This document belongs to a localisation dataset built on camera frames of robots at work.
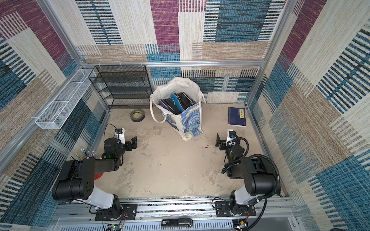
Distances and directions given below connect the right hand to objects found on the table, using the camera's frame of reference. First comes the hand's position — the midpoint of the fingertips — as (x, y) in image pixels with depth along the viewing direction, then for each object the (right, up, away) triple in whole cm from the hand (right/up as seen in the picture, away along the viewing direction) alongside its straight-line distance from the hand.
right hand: (226, 135), depth 91 cm
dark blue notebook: (+14, +11, +22) cm, 28 cm away
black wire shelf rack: (-73, +34, +20) cm, 83 cm away
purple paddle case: (-41, +20, +3) cm, 46 cm away
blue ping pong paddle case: (-32, +22, +8) cm, 39 cm away
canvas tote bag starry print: (-30, +22, +6) cm, 38 cm away
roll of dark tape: (-62, +9, +21) cm, 66 cm away
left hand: (-61, -2, +4) cm, 62 cm away
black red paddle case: (-26, +22, +10) cm, 35 cm away
